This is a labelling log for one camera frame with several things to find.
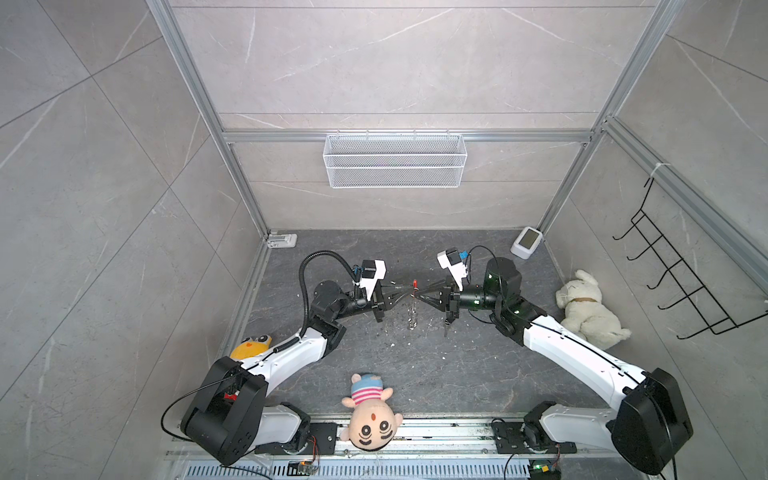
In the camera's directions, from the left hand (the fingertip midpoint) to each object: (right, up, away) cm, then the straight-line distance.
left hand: (413, 285), depth 67 cm
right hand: (+1, -2, +2) cm, 3 cm away
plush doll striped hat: (-9, -32, +1) cm, 34 cm away
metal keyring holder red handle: (+2, -14, +26) cm, 29 cm away
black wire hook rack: (+60, -1, -5) cm, 60 cm away
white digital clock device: (+47, +12, +44) cm, 65 cm away
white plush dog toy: (+53, -11, +19) cm, 57 cm away
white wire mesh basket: (-4, +39, +33) cm, 52 cm away
